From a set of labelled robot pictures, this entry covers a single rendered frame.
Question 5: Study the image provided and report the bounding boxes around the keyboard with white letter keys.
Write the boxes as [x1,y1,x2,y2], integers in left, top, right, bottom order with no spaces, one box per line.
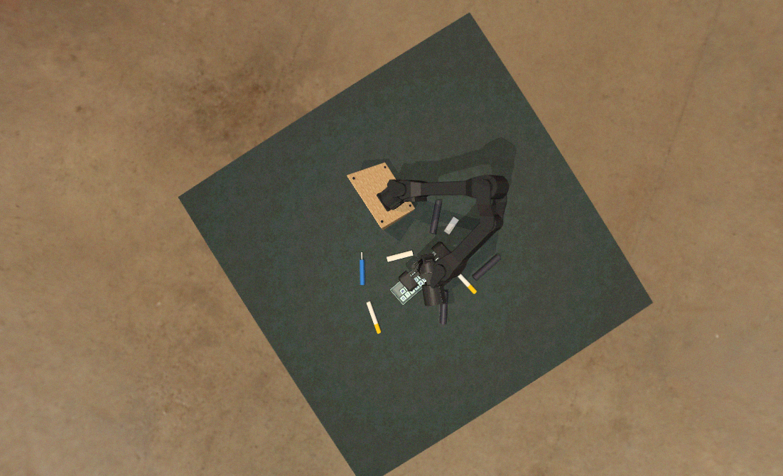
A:
[390,276,426,305]

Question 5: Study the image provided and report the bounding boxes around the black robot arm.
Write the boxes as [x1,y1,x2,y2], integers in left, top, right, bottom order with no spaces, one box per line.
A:
[377,174,509,306]

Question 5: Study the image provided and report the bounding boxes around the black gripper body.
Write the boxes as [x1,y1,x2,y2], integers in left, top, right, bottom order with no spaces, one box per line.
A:
[399,242,450,292]

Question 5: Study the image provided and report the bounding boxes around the white and yellow cylinder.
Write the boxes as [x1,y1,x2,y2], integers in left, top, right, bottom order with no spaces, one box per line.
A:
[458,274,477,294]
[367,301,381,334]

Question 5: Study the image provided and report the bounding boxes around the cream flat bar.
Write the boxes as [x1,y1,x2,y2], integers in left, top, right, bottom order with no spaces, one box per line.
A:
[387,250,413,262]

